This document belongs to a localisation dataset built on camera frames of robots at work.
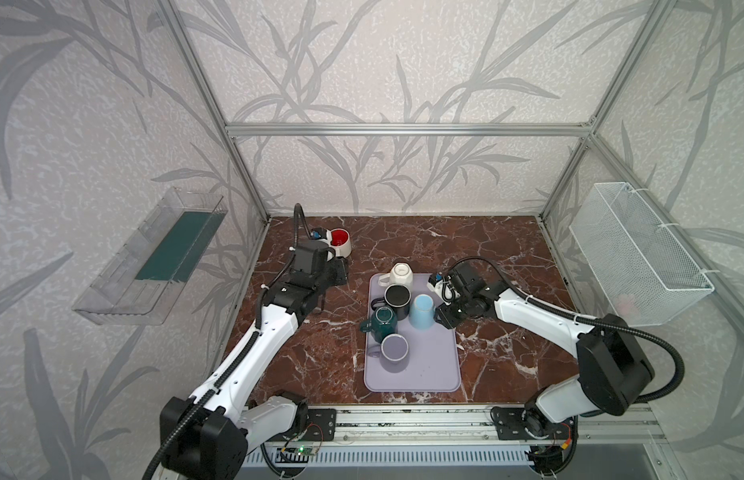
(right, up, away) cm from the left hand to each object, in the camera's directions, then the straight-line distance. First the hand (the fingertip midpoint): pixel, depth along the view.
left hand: (348, 253), depth 80 cm
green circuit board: (-10, -47, -9) cm, 49 cm away
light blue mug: (+21, -17, +4) cm, 27 cm away
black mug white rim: (+13, -13, +7) cm, 20 cm away
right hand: (+26, -16, +9) cm, 32 cm away
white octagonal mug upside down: (+14, -7, +12) cm, 20 cm away
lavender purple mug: (+12, -26, +1) cm, 29 cm away
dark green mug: (+10, -19, +1) cm, 21 cm away
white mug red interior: (-6, +4, +22) cm, 23 cm away
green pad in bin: (-35, +1, -14) cm, 38 cm away
